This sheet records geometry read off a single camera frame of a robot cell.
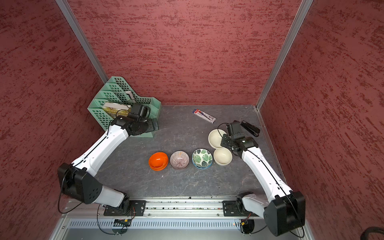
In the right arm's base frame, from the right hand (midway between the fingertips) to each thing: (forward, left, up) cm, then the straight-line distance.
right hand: (224, 142), depth 82 cm
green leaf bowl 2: (-8, +13, -13) cm, 20 cm away
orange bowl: (-4, +39, -8) cm, 40 cm away
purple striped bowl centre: (-5, +27, -11) cm, 29 cm away
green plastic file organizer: (+31, +69, +7) cm, 76 cm away
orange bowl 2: (-9, +39, -10) cm, 41 cm away
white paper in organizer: (+41, +64, +4) cm, 76 cm away
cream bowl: (+3, +5, 0) cm, 6 cm away
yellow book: (+16, +64, +9) cm, 67 cm away
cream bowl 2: (-3, 0, -13) cm, 13 cm away
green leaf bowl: (-4, +13, -13) cm, 19 cm away
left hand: (+6, +43, +5) cm, 43 cm away
